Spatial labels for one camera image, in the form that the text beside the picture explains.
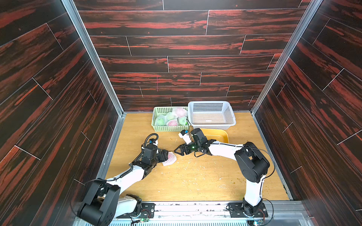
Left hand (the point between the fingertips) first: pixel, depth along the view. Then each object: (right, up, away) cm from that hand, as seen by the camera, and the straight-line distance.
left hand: (165, 152), depth 90 cm
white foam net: (+2, -6, -4) cm, 7 cm away
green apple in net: (+2, +25, +20) cm, 32 cm away
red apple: (+4, -2, -3) cm, 6 cm away
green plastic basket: (-5, +30, +25) cm, 39 cm away
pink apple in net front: (+4, +20, +14) cm, 25 cm away
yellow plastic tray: (+39, +10, +14) cm, 43 cm away
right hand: (+9, +3, +2) cm, 10 cm away
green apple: (-5, +21, +15) cm, 26 cm away
